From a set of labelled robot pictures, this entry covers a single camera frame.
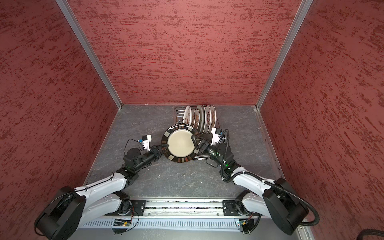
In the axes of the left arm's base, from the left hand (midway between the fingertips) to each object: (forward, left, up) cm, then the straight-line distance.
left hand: (169, 147), depth 80 cm
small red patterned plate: (+21, -15, 0) cm, 26 cm away
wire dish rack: (+34, -1, -8) cm, 35 cm away
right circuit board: (-33, -41, -16) cm, 54 cm away
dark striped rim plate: (-1, -7, 0) cm, 7 cm away
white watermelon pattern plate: (+27, -9, -5) cm, 29 cm away
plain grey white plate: (+23, -18, +5) cm, 30 cm away
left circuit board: (-33, +22, -18) cm, 43 cm away
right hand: (+1, -13, +5) cm, 14 cm away
